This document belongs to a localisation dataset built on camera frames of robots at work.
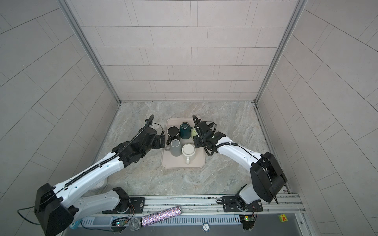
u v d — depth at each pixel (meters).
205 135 0.64
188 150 0.83
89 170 0.44
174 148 0.83
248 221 0.68
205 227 0.66
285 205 0.72
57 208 0.36
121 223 0.64
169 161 0.87
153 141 0.60
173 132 0.88
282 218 0.67
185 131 0.89
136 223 0.63
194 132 0.83
